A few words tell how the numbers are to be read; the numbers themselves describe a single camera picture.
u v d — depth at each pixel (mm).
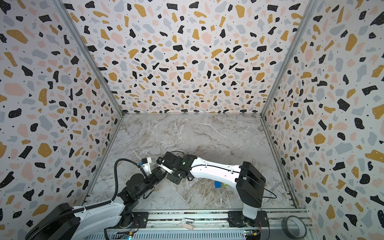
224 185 841
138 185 624
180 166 558
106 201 554
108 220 569
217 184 848
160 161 684
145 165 753
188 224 716
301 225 704
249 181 428
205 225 733
